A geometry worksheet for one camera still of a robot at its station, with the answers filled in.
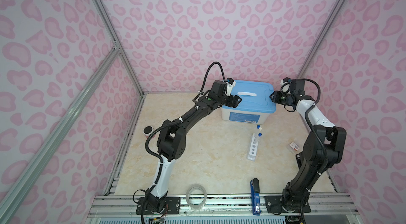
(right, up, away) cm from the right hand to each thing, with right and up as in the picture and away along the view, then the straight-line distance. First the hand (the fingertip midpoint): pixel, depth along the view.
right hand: (275, 94), depth 93 cm
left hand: (-23, -1, -4) cm, 23 cm away
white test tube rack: (-15, -30, -6) cm, 34 cm away
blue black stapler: (-18, -48, -20) cm, 54 cm away
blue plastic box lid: (-11, 0, +2) cm, 12 cm away
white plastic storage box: (-16, -14, +3) cm, 21 cm away
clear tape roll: (-45, -53, -21) cm, 72 cm away
